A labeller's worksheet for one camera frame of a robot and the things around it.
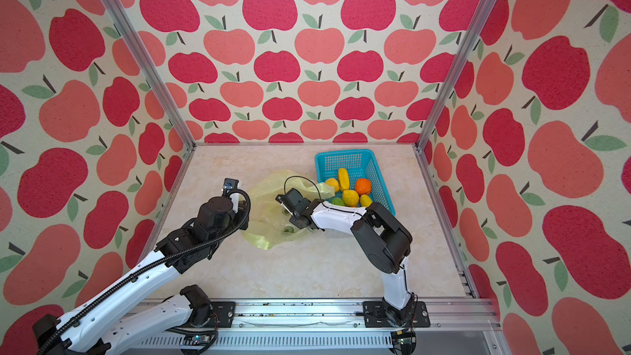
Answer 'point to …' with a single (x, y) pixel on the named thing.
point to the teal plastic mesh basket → (360, 164)
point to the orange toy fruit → (333, 182)
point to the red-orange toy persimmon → (363, 186)
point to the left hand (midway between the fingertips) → (250, 203)
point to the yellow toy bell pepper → (351, 198)
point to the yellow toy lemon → (365, 200)
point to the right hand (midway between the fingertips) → (307, 208)
